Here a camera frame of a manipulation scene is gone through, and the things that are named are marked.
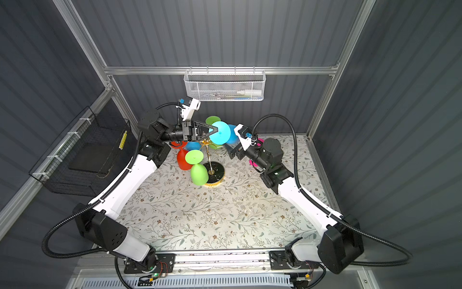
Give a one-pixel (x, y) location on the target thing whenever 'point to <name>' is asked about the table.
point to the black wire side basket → (89, 157)
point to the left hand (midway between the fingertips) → (218, 132)
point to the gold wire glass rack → (216, 171)
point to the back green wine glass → (210, 120)
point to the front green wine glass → (199, 174)
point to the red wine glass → (181, 155)
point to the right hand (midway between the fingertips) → (234, 134)
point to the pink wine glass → (250, 161)
